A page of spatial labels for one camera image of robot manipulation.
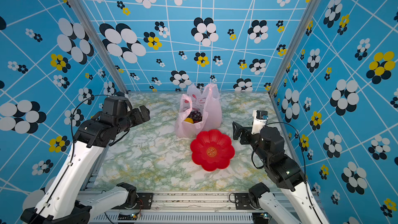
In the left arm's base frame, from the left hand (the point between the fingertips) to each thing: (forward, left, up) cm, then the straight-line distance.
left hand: (143, 112), depth 69 cm
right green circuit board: (-36, -53, -32) cm, 72 cm away
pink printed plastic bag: (+6, -29, -1) cm, 30 cm away
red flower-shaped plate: (-3, -33, -32) cm, 46 cm away
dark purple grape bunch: (+15, -22, -22) cm, 35 cm away
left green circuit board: (-36, +9, -34) cm, 50 cm away
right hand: (-5, -45, 0) cm, 46 cm away
